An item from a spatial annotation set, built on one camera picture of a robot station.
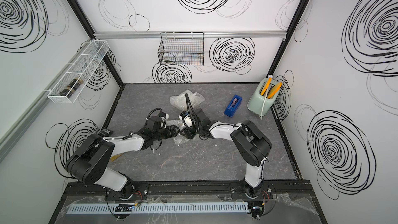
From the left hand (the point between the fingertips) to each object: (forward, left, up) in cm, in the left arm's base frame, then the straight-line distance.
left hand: (176, 130), depth 91 cm
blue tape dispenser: (+18, -35, +2) cm, 40 cm away
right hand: (-1, -4, +1) cm, 5 cm away
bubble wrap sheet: (-7, -3, +3) cm, 8 cm away
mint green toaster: (+15, -48, +10) cm, 51 cm away
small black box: (-2, +43, -2) cm, 43 cm away
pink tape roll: (+21, -37, +4) cm, 42 cm away
